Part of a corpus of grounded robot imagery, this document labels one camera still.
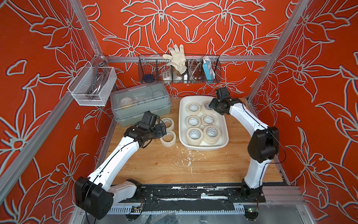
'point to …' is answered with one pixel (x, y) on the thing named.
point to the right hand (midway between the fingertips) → (210, 104)
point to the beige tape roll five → (193, 108)
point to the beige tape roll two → (211, 134)
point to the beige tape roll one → (168, 122)
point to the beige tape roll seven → (169, 139)
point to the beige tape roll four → (208, 119)
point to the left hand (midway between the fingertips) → (159, 129)
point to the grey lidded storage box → (129, 106)
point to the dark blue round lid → (148, 77)
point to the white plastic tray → (201, 127)
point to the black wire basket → (156, 69)
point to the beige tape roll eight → (194, 136)
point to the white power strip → (167, 75)
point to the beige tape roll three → (193, 121)
